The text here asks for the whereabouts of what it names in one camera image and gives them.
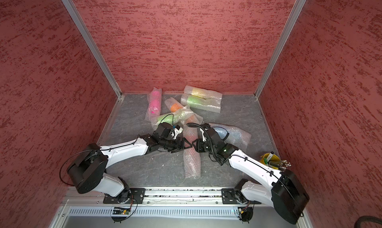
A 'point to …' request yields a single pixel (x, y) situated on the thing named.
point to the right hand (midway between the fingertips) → (194, 146)
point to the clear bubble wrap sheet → (192, 160)
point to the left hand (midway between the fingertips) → (187, 150)
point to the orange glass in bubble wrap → (173, 105)
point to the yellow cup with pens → (271, 160)
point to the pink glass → (154, 104)
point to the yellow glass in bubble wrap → (204, 93)
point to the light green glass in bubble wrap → (213, 104)
